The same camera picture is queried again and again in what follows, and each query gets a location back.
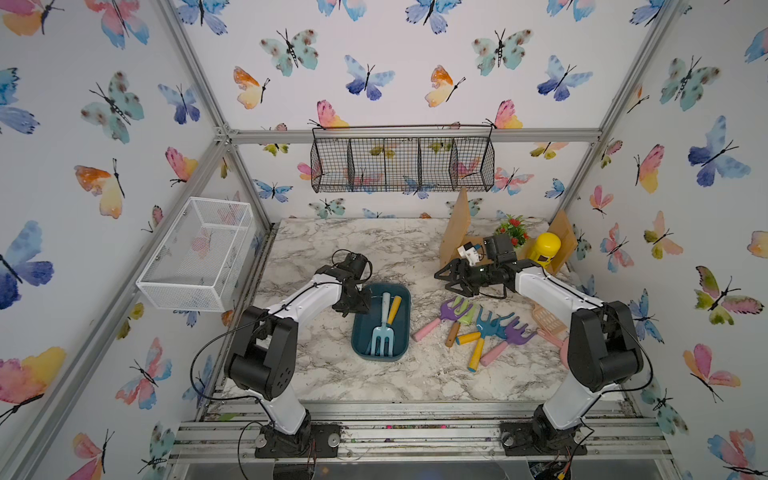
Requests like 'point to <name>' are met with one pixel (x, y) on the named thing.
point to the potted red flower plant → (513, 226)
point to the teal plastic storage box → (363, 324)
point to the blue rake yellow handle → (395, 310)
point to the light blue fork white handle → (383, 331)
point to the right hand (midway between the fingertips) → (443, 277)
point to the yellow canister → (547, 245)
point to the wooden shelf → (459, 234)
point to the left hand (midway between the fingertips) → (364, 303)
